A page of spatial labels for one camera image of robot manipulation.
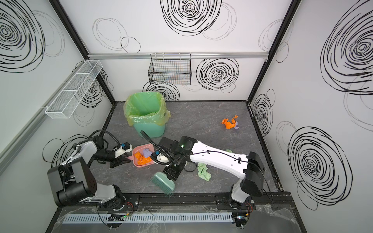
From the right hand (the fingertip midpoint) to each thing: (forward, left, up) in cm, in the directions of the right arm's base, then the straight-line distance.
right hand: (167, 178), depth 65 cm
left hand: (+15, +27, -12) cm, 33 cm away
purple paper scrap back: (+17, +15, -10) cm, 25 cm away
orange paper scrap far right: (+42, -38, -16) cm, 59 cm away
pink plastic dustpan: (+20, +20, -11) cm, 31 cm away
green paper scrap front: (+8, -17, -16) cm, 25 cm away
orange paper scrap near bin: (+13, +18, -11) cm, 25 cm away
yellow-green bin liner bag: (+49, +21, -5) cm, 53 cm away
